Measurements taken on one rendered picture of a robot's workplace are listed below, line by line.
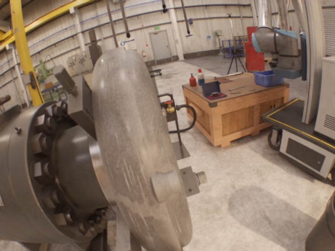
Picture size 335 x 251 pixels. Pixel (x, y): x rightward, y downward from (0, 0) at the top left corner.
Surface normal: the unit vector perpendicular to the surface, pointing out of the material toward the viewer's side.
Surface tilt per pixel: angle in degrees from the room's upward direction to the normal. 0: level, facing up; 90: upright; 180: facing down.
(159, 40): 90
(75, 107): 41
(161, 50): 90
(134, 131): 53
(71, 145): 31
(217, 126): 90
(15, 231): 93
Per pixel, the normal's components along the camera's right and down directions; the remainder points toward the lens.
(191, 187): -0.02, -0.45
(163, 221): 0.18, 0.19
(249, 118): 0.22, 0.40
